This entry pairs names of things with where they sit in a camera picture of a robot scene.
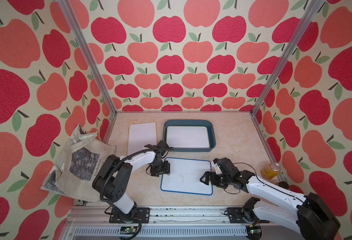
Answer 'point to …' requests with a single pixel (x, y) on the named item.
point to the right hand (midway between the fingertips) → (206, 184)
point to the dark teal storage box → (208, 124)
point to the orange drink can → (270, 171)
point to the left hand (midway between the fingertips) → (167, 177)
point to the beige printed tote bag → (73, 174)
